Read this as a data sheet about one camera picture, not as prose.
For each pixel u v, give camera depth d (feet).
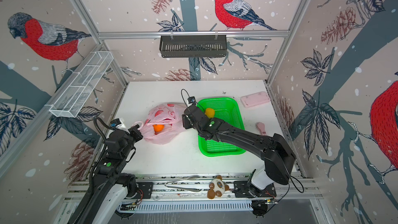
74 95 2.41
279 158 1.42
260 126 3.04
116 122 2.19
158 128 2.95
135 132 2.27
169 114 2.80
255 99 3.52
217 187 2.38
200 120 1.91
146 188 2.42
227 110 3.32
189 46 3.50
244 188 2.38
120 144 1.90
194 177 2.56
